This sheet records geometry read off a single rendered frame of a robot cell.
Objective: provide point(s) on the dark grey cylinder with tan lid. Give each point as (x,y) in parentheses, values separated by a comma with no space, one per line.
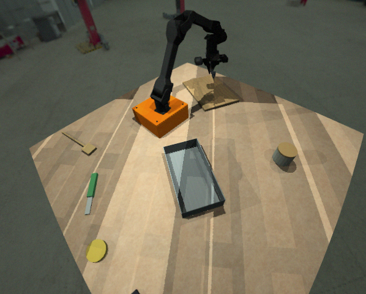
(284,154)

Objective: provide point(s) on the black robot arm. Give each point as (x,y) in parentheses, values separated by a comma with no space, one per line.
(175,33)

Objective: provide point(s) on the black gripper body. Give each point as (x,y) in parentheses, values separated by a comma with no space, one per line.
(199,61)

